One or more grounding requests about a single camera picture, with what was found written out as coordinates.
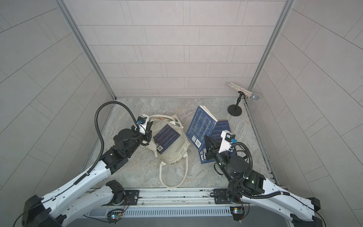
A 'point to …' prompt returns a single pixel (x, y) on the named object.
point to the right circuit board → (237, 212)
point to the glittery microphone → (254, 97)
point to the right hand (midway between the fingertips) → (203, 138)
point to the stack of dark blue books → (164, 138)
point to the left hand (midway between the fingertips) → (153, 120)
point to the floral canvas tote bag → (174, 167)
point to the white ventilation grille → (162, 212)
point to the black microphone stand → (236, 110)
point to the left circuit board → (114, 215)
